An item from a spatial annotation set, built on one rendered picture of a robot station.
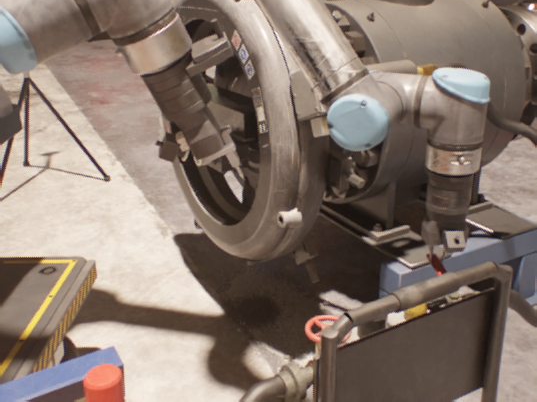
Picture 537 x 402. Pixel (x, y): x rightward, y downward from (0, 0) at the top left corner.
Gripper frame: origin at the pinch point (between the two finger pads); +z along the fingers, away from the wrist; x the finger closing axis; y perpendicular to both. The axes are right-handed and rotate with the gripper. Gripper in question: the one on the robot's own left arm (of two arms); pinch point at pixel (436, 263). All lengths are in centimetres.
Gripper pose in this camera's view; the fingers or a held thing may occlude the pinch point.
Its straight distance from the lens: 126.9
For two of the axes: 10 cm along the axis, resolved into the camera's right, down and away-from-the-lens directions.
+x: 10.0, -0.2, 0.5
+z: 0.0, 9.3, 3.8
